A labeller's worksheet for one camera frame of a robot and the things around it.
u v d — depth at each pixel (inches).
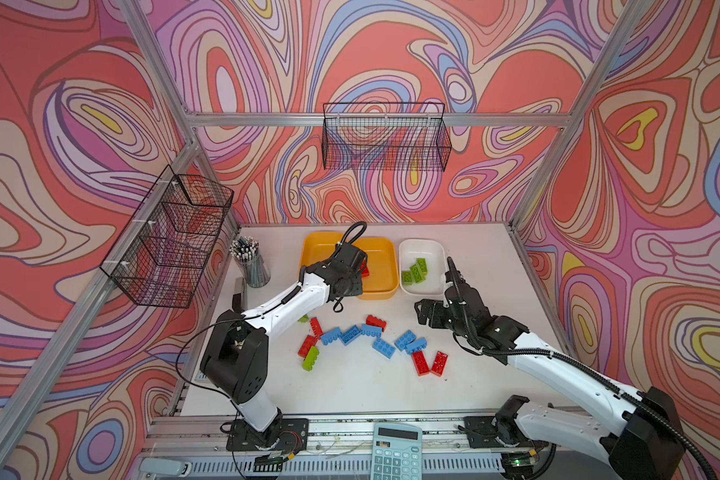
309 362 33.1
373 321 35.9
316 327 35.8
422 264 40.9
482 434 28.9
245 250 34.9
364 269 27.1
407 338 34.8
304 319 36.7
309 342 34.9
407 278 39.7
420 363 33.0
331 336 34.8
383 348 34.0
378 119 34.8
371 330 35.1
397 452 27.2
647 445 18.1
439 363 32.7
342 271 26.2
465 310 23.0
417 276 39.9
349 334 35.1
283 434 28.7
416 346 34.0
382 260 41.9
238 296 36.9
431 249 42.5
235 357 17.5
